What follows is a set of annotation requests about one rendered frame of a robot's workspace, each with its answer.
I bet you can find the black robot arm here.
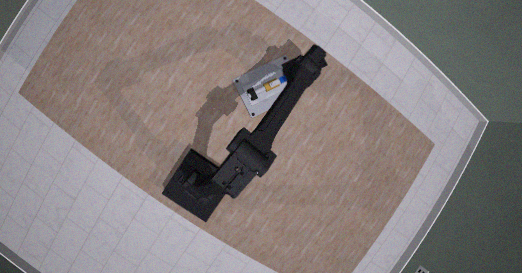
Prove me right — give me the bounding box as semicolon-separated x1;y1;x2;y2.
178;45;327;204

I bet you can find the white flat mounting plate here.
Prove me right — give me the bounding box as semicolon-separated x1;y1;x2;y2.
233;55;289;118

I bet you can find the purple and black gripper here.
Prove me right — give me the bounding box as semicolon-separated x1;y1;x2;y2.
281;57;297;81

